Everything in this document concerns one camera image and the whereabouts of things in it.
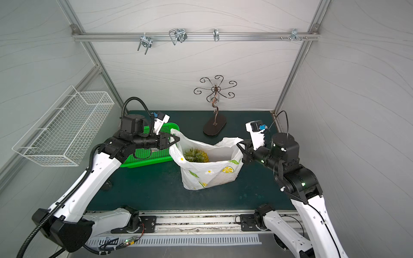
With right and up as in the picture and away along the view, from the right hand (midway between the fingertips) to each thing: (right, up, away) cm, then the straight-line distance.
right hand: (238, 140), depth 60 cm
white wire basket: (-74, +2, +9) cm, 75 cm away
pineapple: (-18, -8, +13) cm, 24 cm away
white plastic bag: (-14, -11, +6) cm, 19 cm away
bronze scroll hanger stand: (-7, +4, +50) cm, 51 cm away
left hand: (-24, 0, +8) cm, 25 cm away
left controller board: (-46, -45, +9) cm, 65 cm away
